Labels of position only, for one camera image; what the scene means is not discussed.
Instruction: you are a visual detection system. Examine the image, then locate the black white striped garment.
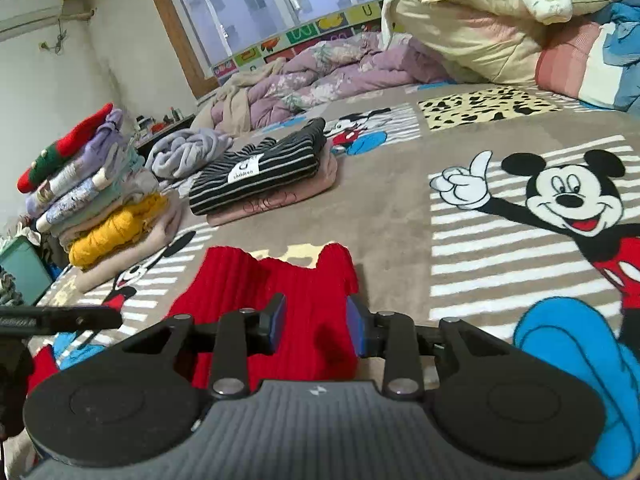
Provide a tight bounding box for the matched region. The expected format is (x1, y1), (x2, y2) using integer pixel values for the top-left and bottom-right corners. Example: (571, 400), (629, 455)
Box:
(188, 118), (326, 216)

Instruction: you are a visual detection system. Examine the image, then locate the cluttered desk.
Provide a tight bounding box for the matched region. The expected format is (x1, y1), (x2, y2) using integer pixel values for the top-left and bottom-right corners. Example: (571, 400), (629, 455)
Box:
(131, 107), (195, 157)

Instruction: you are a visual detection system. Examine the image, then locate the mint green folded garment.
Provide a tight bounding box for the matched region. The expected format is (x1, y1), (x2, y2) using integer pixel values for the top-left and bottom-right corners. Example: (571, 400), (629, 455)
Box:
(50, 156), (158, 237)

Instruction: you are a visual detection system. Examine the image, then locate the white cream pillow bundle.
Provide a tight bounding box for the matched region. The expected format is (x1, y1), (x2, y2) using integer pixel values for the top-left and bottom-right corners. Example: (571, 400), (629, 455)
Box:
(381, 0), (617, 84)

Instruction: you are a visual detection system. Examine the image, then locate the yellow knit folded sweater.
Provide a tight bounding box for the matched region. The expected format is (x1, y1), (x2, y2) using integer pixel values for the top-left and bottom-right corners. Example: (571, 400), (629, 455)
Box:
(68, 193), (170, 269)

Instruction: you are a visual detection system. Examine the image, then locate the Mickey Mouse brown blanket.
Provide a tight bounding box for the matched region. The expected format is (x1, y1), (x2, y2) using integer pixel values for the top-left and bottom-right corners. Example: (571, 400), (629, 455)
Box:
(0, 79), (640, 480)

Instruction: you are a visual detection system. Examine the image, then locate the red knit sweater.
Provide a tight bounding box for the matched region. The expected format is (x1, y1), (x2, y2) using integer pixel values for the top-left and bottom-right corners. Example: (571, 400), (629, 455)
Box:
(27, 242), (362, 394)

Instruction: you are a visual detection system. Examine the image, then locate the beige folded garment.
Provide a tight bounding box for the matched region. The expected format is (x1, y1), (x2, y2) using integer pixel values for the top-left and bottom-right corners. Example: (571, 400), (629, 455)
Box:
(73, 190), (184, 292)

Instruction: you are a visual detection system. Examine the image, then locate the pink folded garment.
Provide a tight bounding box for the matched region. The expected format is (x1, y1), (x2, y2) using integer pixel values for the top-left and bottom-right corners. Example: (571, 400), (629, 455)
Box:
(206, 142), (338, 226)

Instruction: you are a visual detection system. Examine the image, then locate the purple floral quilt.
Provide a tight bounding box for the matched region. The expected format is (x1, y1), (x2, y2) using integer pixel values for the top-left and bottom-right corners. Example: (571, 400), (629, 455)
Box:
(192, 32), (449, 136)

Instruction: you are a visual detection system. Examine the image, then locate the pink striped folded blanket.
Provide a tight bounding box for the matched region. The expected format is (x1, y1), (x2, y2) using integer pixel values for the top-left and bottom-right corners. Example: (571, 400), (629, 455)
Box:
(536, 22), (639, 115)

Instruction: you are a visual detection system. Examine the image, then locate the grey crumpled garment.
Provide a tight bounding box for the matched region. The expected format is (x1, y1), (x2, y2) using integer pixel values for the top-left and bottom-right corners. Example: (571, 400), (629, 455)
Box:
(145, 128), (233, 180)

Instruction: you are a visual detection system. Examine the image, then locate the blue crumpled cloth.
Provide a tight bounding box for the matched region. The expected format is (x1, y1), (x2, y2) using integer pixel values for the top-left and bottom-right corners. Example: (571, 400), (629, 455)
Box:
(602, 0), (639, 116)

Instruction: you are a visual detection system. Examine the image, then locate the cream blue folded garment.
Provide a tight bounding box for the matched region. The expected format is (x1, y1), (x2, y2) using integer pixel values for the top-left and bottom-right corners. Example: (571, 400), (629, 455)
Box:
(36, 154), (143, 233)

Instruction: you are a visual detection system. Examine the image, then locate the lavender floral folded garment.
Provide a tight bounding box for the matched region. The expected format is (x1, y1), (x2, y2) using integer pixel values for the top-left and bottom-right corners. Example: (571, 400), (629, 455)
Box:
(25, 107), (125, 218)

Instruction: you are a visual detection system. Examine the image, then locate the colourful alphabet mat strip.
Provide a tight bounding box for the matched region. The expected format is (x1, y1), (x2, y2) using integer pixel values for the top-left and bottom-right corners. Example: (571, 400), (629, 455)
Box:
(213, 0), (383, 84)

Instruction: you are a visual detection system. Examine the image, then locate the white air conditioner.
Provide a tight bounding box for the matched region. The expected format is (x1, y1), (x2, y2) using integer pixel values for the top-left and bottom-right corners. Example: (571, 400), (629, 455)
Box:
(0, 0), (64, 41)

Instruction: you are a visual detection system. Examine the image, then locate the red green folded sweater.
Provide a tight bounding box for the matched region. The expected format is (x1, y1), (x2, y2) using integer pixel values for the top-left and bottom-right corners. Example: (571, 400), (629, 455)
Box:
(16, 103), (114, 194)

